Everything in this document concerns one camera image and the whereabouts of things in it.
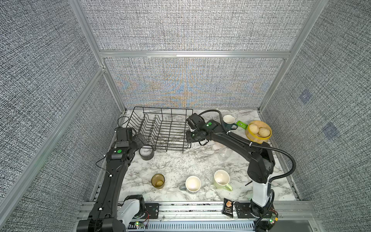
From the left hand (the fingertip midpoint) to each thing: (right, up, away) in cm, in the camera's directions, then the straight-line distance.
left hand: (139, 139), depth 79 cm
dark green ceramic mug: (+57, +10, +26) cm, 63 cm away
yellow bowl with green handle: (+73, -2, +19) cm, 75 cm away
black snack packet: (+47, -34, -6) cm, 58 cm away
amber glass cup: (+10, -24, +4) cm, 26 cm away
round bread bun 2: (+79, +2, +20) cm, 81 cm away
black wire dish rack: (+9, +5, +29) cm, 30 cm away
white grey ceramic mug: (+29, -25, 0) cm, 38 cm away
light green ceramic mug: (+46, -24, +3) cm, 52 cm away
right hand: (+27, +2, +6) cm, 28 cm away
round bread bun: (+73, +5, +21) cm, 76 cm away
